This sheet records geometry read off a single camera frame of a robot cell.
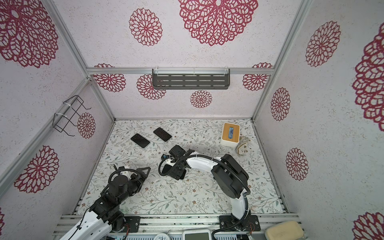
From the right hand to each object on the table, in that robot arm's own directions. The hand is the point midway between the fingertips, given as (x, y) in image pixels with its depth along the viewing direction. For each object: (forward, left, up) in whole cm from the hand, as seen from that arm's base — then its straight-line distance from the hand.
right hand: (175, 166), depth 91 cm
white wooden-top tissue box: (+27, -37, -2) cm, 46 cm away
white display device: (-34, -14, 0) cm, 37 cm away
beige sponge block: (-31, -55, -1) cm, 63 cm away
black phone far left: (+18, +27, +1) cm, 32 cm away
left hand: (-10, +12, +7) cm, 17 cm away
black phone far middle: (+27, +14, -3) cm, 31 cm away
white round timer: (-36, +2, 0) cm, 36 cm away
